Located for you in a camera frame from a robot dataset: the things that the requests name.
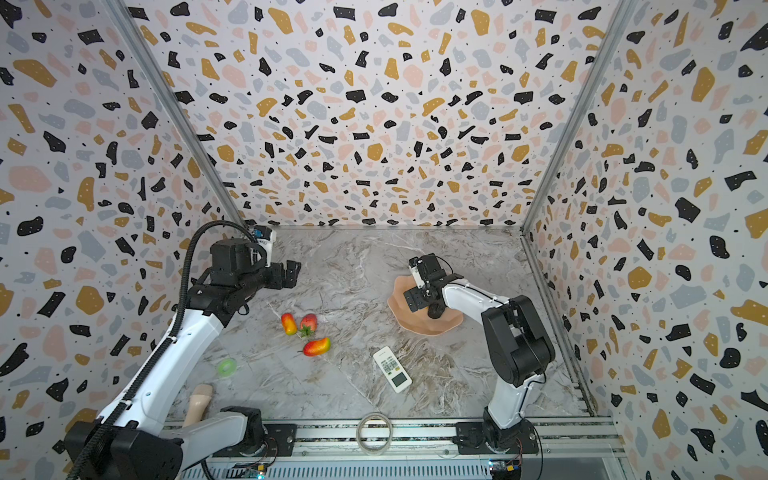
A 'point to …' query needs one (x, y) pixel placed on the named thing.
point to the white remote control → (393, 369)
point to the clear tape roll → (374, 433)
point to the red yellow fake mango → (316, 347)
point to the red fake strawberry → (308, 325)
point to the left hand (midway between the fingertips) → (281, 257)
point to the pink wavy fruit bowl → (419, 322)
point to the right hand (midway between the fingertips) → (418, 286)
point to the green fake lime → (227, 367)
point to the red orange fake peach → (289, 323)
